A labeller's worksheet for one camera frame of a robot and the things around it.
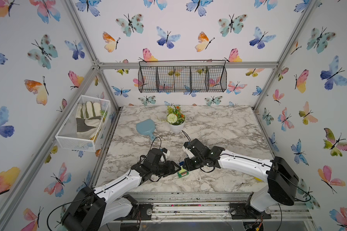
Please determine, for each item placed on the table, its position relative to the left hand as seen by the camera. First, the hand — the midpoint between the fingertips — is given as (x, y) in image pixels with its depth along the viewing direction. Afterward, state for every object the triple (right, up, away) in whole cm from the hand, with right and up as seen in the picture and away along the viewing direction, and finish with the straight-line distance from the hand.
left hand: (180, 169), depth 80 cm
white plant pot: (-1, +22, +22) cm, 31 cm away
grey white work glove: (-48, +29, -3) cm, 56 cm away
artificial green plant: (-3, +30, +12) cm, 32 cm away
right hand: (+2, +2, 0) cm, 3 cm away
